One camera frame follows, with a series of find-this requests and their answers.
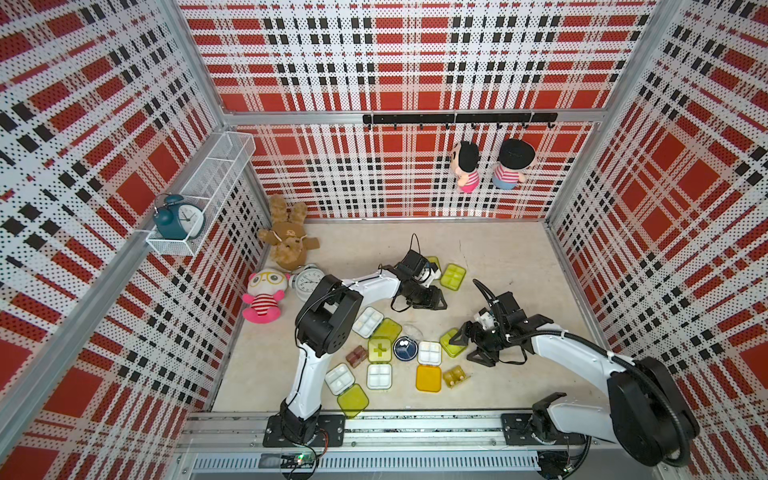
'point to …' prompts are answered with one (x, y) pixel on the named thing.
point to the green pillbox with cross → (379, 349)
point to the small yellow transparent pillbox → (454, 376)
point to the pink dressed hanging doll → (465, 160)
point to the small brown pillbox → (357, 356)
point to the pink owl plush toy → (266, 288)
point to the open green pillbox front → (352, 398)
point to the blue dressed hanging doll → (514, 155)
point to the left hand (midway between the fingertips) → (443, 304)
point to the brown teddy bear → (288, 234)
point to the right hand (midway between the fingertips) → (462, 348)
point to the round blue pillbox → (405, 348)
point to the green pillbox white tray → (452, 276)
